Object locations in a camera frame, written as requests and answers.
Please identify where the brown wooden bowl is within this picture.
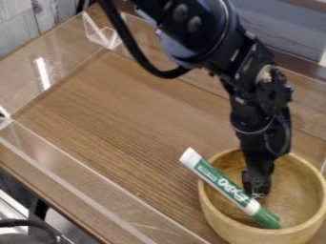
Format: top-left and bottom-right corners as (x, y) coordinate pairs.
(196, 148), (326, 244)

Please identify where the black metal table bracket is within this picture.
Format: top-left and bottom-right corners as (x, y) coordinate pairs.
(24, 198), (77, 244)

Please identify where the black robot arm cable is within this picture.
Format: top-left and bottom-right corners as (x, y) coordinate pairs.
(96, 0), (192, 80)

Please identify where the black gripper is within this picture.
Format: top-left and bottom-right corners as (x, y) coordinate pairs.
(231, 112), (292, 199)

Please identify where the clear acrylic corner bracket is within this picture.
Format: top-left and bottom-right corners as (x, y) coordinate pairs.
(81, 11), (122, 50)

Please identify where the green white Expo marker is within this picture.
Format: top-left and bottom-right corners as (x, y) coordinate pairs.
(179, 148), (281, 229)

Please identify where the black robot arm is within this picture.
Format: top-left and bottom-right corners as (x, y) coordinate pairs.
(130, 0), (292, 196)

